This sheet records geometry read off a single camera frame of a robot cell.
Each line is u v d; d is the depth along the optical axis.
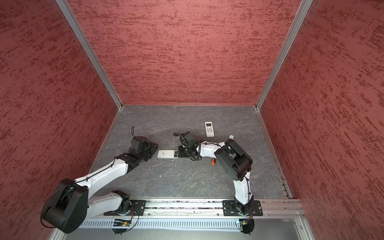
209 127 1.06
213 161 0.89
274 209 0.76
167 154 0.92
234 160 0.53
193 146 0.74
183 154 0.84
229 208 0.74
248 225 0.71
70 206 0.41
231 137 1.03
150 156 0.78
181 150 0.84
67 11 0.72
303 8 0.71
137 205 0.75
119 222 0.73
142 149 0.70
